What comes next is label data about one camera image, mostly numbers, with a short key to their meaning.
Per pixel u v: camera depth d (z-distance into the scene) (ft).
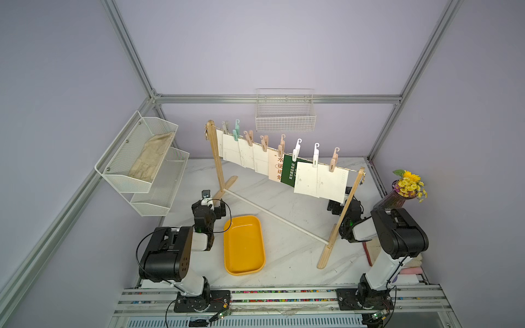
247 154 2.39
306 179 2.18
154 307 2.42
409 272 2.62
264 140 2.06
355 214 2.56
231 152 2.44
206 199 2.62
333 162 1.86
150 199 2.91
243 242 3.05
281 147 2.05
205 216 2.40
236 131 2.19
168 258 1.50
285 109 3.12
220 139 2.35
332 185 2.04
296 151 2.04
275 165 2.29
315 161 1.97
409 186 2.56
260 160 2.35
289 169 2.22
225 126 2.19
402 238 1.58
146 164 2.53
